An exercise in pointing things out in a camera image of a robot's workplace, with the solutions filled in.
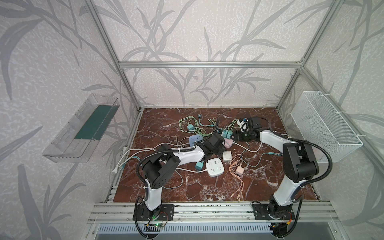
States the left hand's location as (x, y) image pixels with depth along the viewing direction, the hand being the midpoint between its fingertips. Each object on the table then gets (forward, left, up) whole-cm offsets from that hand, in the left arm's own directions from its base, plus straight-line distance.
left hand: (223, 142), depth 92 cm
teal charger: (+7, -1, 0) cm, 7 cm away
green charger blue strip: (+16, +21, -5) cm, 27 cm away
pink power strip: (+3, -4, -5) cm, 8 cm away
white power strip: (-14, +6, -5) cm, 16 cm away
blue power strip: (+6, +19, -5) cm, 21 cm away
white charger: (-7, -2, -5) cm, 9 cm away
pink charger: (-15, -9, -5) cm, 18 cm away
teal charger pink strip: (+6, -4, 0) cm, 7 cm away
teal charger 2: (-13, +15, -5) cm, 21 cm away
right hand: (+8, -8, -1) cm, 12 cm away
